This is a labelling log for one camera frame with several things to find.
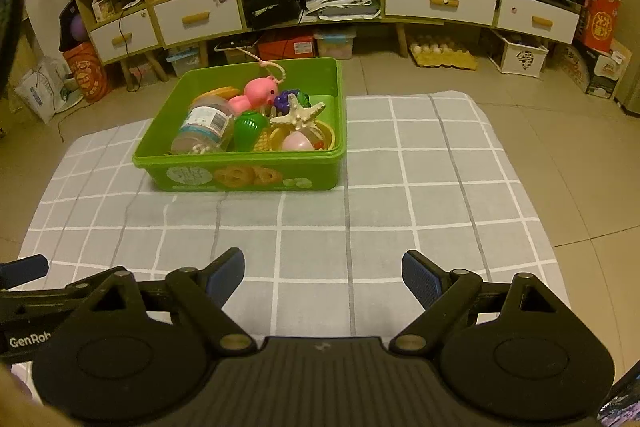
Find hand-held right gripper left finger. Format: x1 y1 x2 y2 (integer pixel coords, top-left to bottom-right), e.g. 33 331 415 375
75 248 255 356

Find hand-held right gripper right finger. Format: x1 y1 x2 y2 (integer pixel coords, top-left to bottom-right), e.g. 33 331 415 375
389 250 576 356

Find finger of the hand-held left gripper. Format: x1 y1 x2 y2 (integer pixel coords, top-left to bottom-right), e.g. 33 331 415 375
0 255 50 288
0 276 103 323

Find green plastic box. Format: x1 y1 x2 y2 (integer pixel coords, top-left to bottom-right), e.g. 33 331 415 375
132 57 347 192

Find toy corn cob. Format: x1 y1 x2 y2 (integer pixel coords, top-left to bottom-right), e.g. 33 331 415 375
234 109 275 152

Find pink clear capsule ball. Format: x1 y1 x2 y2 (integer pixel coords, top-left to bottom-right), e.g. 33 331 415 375
281 131 316 152

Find clear plastic jar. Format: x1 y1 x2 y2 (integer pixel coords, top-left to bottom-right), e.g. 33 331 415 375
171 94 236 156

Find yellow toy bowl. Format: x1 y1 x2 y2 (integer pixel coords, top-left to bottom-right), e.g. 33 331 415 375
267 122 337 152

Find white starfish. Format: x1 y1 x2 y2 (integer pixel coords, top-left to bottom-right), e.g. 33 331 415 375
270 93 327 135

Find orange toy plate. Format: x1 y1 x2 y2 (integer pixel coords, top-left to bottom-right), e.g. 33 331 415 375
194 86 246 108

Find purple toy grapes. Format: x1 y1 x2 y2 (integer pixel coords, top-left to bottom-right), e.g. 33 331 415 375
272 90 308 115

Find pink pig toy with cord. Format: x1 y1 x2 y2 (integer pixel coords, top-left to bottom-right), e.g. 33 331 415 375
227 47 287 115

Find grey checkered blanket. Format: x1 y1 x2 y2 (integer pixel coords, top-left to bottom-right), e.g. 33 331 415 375
10 91 573 413

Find white plastic bag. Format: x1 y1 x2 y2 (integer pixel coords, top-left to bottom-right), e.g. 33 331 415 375
14 57 68 124

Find red printed bucket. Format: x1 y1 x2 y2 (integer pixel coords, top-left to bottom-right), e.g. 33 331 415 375
62 42 112 102

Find blue-lidded storage box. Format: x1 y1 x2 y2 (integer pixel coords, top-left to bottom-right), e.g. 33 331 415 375
166 48 201 78

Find egg tray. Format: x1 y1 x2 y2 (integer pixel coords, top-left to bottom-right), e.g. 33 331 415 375
407 36 478 70

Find colourful screen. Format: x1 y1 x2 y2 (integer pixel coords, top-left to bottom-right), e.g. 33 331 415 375
597 377 640 427

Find white cutout crate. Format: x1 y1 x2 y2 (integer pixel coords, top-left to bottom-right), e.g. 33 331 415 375
492 32 550 78

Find clear storage box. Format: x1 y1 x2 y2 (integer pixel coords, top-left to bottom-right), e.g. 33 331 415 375
314 29 357 58

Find printed cardboard box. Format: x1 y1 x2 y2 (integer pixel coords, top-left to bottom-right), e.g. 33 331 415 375
552 39 631 100

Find black bag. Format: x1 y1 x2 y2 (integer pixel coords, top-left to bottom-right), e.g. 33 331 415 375
247 0 306 29

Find stack of folded cloths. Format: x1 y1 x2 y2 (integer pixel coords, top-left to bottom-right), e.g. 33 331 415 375
302 0 382 22

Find grey refrigerator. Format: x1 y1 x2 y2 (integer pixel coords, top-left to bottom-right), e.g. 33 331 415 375
612 0 640 118

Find red gift box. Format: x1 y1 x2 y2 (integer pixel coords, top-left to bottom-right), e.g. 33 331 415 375
580 0 621 52

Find white drawer wooden handle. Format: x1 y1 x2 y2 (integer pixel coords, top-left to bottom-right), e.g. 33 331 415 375
495 0 581 45
90 9 160 64
384 0 499 26
152 0 245 46

